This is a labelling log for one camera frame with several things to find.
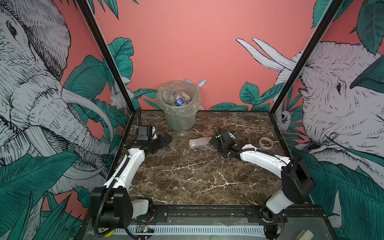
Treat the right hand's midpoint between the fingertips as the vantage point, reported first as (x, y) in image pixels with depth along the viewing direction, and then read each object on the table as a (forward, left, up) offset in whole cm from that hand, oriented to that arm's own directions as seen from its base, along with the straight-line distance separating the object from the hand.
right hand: (211, 142), depth 87 cm
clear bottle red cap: (+5, +7, -7) cm, 11 cm away
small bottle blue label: (+25, +20, +10) cm, 33 cm away
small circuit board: (-42, +33, -11) cm, 54 cm away
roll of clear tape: (+5, -37, -13) cm, 40 cm away
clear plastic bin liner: (+30, +28, +13) cm, 43 cm away
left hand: (0, +26, +5) cm, 26 cm away
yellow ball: (-44, +48, -9) cm, 66 cm away
